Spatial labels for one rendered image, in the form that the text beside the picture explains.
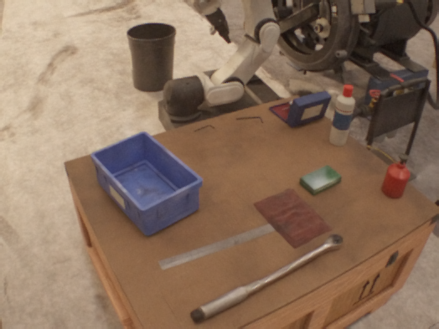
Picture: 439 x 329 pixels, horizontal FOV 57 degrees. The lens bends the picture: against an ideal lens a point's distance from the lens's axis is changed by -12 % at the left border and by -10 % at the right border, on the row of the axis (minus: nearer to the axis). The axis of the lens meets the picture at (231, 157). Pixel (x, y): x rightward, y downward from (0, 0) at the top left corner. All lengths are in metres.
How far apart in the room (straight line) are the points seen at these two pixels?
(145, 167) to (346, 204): 0.64
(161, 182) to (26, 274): 0.76
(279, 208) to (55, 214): 1.10
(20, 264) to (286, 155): 1.14
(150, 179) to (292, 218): 0.45
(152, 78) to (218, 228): 1.67
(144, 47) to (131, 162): 1.35
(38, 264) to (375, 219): 1.29
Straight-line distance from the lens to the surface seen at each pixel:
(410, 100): 2.12
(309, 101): 1.62
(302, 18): 2.53
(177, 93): 2.15
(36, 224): 2.02
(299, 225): 1.26
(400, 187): 1.43
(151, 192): 1.35
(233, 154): 1.50
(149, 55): 2.69
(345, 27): 2.32
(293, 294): 1.12
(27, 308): 1.74
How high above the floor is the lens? 1.37
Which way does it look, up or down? 37 degrees down
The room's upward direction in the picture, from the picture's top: 4 degrees clockwise
